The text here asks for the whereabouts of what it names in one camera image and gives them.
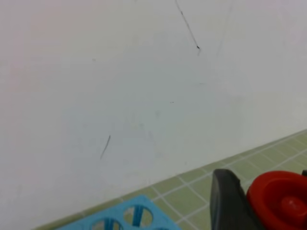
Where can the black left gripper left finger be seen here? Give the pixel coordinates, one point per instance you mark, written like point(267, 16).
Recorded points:
point(229, 207)

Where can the red-capped clear tube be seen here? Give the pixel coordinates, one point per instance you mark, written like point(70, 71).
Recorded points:
point(279, 199)

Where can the green grid cloth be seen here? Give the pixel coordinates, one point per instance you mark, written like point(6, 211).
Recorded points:
point(185, 198)

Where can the blue tube rack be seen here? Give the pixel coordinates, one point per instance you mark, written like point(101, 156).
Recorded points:
point(138, 213)

